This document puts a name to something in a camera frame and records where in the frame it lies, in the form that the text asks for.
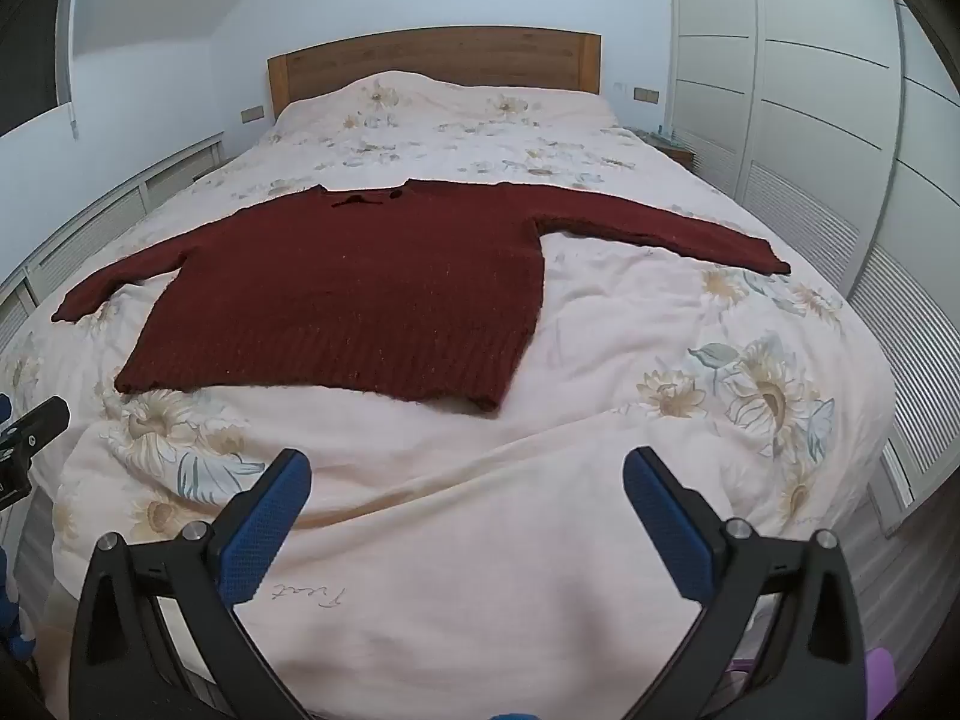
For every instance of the dark red knit sweater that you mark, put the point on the dark red knit sweater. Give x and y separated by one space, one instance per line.
337 292

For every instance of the wall switch plate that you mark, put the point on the wall switch plate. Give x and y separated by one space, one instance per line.
646 95
253 115

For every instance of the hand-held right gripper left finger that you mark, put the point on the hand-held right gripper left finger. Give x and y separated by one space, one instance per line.
270 525

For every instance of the purple object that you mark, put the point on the purple object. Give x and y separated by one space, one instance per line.
879 682

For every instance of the bed with floral duvet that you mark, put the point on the bed with floral duvet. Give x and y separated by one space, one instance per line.
525 540

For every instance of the wooden headboard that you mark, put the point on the wooden headboard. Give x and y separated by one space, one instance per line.
435 56

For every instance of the white wardrobe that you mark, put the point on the white wardrobe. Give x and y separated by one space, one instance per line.
810 90

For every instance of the white louvered low cabinet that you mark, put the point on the white louvered low cabinet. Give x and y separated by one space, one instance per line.
90 217

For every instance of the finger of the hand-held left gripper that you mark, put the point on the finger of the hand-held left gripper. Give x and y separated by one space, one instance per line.
37 424

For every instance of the dark window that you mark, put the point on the dark window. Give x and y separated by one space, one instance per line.
34 45

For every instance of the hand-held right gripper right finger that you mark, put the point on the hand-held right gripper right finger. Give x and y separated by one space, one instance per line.
667 525

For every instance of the wooden nightstand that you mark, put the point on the wooden nightstand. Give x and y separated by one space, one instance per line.
675 154

